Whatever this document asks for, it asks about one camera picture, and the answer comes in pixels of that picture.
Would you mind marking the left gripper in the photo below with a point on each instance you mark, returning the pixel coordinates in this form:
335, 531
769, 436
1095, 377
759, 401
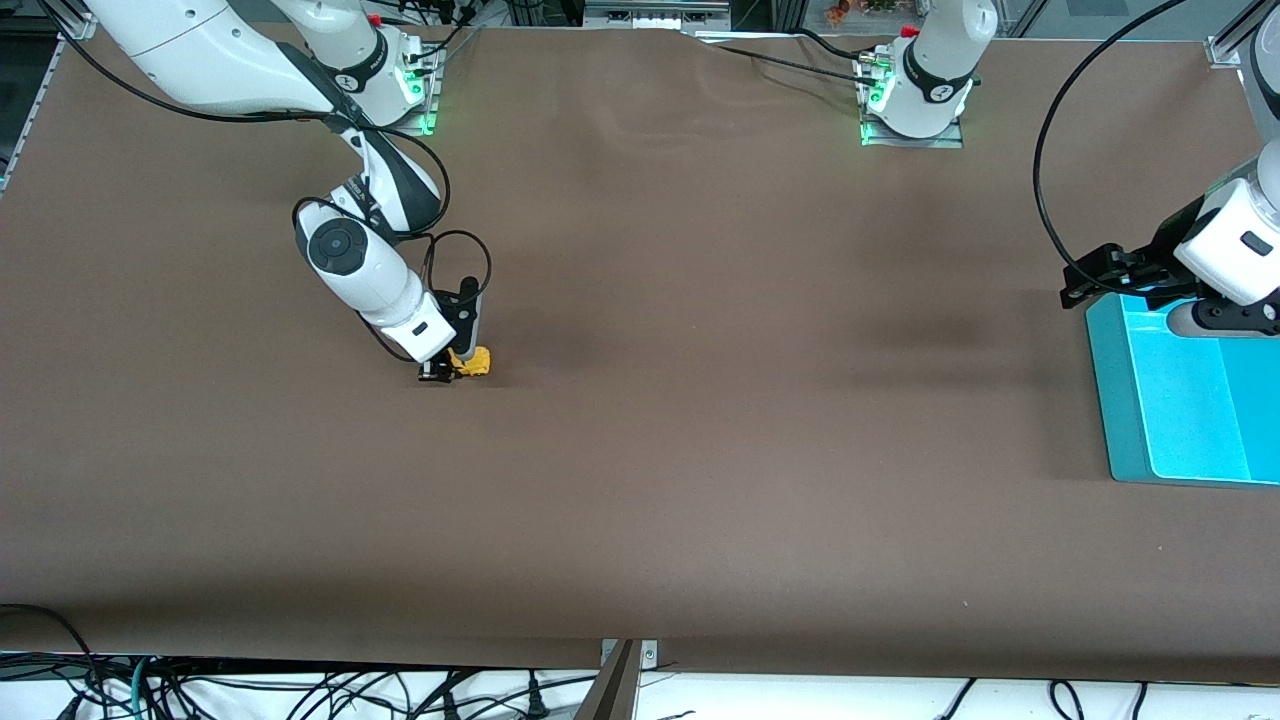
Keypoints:
1163, 247

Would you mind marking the aluminium frame profile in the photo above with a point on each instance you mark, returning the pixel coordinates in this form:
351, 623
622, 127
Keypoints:
1232, 40
68, 18

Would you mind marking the teal plastic bin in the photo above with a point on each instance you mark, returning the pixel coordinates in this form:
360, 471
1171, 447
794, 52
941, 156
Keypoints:
1190, 400

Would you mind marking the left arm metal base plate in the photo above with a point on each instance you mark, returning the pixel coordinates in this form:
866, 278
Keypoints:
910, 142

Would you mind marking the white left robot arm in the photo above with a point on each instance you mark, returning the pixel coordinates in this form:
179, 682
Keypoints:
940, 60

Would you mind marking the small orange object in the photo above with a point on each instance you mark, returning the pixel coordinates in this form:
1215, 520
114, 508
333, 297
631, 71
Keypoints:
837, 10

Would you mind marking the grey metal frame box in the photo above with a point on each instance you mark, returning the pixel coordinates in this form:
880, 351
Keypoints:
655, 12

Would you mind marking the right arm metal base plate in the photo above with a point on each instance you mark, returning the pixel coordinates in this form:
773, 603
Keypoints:
430, 90

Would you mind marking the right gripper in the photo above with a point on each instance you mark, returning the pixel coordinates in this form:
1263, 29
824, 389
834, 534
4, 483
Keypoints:
436, 373

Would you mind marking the metal table edge bracket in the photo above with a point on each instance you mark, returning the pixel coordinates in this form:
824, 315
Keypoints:
648, 655

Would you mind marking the brown table cover sheet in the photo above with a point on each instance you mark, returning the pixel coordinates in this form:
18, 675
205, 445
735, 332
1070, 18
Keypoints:
700, 450

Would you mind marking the yellow beetle toy car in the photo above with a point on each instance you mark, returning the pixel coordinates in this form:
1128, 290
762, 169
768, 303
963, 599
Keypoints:
472, 362

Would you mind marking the dark diagonal strut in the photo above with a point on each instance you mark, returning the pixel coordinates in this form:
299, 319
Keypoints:
612, 690

